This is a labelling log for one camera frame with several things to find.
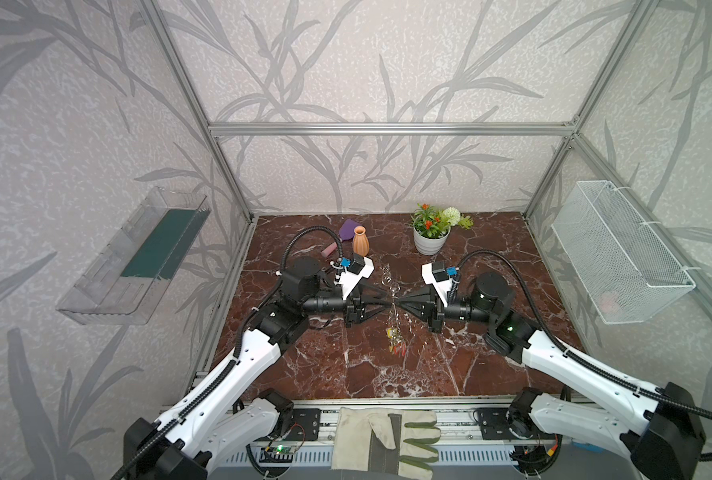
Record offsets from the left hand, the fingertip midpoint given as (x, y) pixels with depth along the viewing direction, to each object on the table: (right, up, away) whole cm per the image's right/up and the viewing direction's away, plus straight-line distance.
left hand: (387, 295), depth 64 cm
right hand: (+3, 0, +1) cm, 3 cm away
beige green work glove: (-3, -36, +7) cm, 37 cm away
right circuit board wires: (+37, -43, +10) cm, 57 cm away
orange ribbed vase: (-8, +12, +38) cm, 41 cm away
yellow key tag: (0, -9, +2) cm, 9 cm away
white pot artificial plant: (+16, +16, +34) cm, 41 cm away
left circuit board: (-27, -40, +8) cm, 49 cm away
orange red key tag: (+2, -14, +6) cm, 15 cm away
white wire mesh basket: (+52, +5, -1) cm, 52 cm away
